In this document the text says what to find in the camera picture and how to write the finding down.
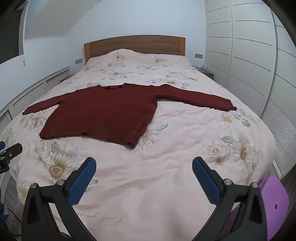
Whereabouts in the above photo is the white louvered cabinet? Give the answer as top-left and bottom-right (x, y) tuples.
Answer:
(0, 66), (70, 139)

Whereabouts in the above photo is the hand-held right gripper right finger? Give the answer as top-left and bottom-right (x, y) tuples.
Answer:
(192, 157), (269, 241)

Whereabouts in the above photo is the dark window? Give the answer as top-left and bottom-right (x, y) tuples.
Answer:
(0, 0), (29, 65)

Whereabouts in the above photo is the purple plastic chair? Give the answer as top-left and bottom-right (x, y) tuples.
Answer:
(222, 175), (289, 241)

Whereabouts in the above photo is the wooden nightstand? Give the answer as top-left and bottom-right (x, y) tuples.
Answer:
(193, 66), (214, 80)

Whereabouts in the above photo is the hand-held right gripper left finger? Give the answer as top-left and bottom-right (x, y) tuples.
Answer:
(21, 157), (102, 241)

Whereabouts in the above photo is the floral pink duvet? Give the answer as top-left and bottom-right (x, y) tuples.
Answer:
(0, 48), (278, 241)

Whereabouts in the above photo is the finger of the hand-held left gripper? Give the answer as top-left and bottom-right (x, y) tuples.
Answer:
(0, 143), (23, 161)

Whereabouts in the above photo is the wooden headboard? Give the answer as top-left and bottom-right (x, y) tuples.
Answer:
(84, 35), (186, 65)

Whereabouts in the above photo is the dark red knitted sweater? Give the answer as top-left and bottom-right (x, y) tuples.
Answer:
(22, 83), (237, 148)

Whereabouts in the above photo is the person's left hand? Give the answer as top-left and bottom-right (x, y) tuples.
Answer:
(0, 188), (9, 221)

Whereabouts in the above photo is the white panelled wardrobe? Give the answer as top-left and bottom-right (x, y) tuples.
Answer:
(205, 0), (296, 181)

